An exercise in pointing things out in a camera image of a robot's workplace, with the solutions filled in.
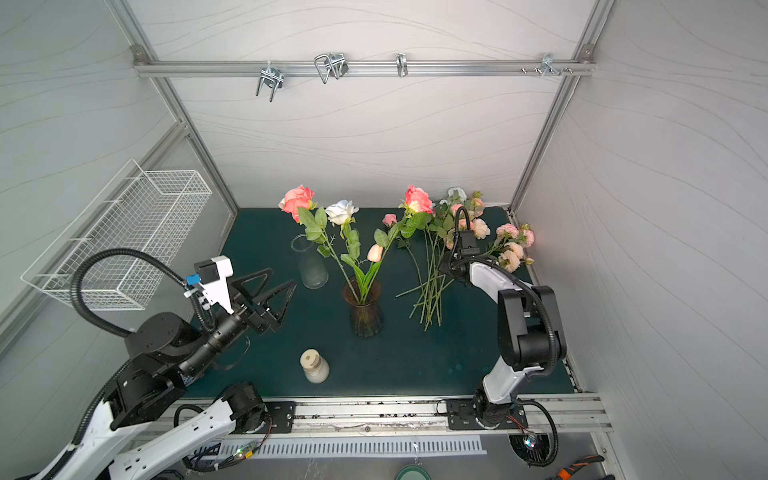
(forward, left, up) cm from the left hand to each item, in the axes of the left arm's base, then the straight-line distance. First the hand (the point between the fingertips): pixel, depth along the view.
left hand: (288, 273), depth 55 cm
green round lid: (-28, -25, -28) cm, 47 cm away
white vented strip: (-24, -12, -39) cm, 47 cm away
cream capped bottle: (-9, -1, -30) cm, 32 cm away
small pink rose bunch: (+38, -38, -35) cm, 64 cm away
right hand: (+27, -39, -32) cm, 57 cm away
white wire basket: (+22, +45, -5) cm, 50 cm away
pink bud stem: (+12, -15, -11) cm, 22 cm away
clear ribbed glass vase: (+22, +7, -31) cm, 38 cm away
